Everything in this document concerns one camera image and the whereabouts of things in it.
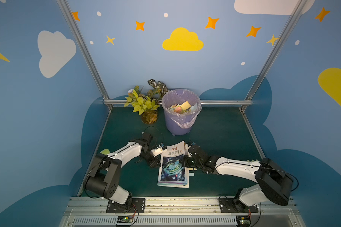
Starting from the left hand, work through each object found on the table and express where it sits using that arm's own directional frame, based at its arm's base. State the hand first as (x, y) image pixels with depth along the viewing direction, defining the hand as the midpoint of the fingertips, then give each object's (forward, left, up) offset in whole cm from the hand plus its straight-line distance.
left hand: (157, 160), depth 89 cm
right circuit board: (-30, -47, -3) cm, 56 cm away
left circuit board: (-31, +14, -3) cm, 34 cm away
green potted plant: (+29, +9, +23) cm, 38 cm away
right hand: (-1, -15, +4) cm, 15 cm away
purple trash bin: (+35, -15, +12) cm, 40 cm away
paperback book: (-8, -9, 0) cm, 12 cm away
